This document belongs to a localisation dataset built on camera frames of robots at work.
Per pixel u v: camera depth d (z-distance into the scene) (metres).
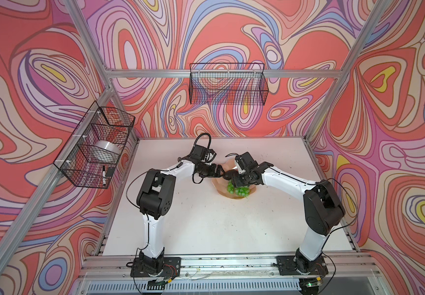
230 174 0.96
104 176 0.72
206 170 0.88
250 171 0.71
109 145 0.74
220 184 0.95
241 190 0.88
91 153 0.71
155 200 0.53
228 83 0.96
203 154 0.82
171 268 0.72
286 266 0.73
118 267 0.75
